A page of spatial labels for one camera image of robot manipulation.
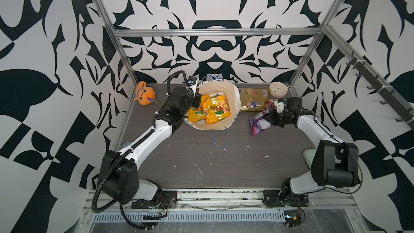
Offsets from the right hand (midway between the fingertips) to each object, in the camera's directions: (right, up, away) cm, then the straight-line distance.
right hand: (264, 115), depth 90 cm
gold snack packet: (-1, +8, +15) cm, 17 cm away
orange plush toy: (-70, +11, +12) cm, 72 cm away
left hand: (-36, +15, -10) cm, 41 cm away
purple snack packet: (-3, -4, -1) cm, 5 cm away
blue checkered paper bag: (-27, +16, +1) cm, 32 cm away
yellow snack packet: (-29, +3, +7) cm, 30 cm away
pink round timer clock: (+19, +16, +25) cm, 35 cm away
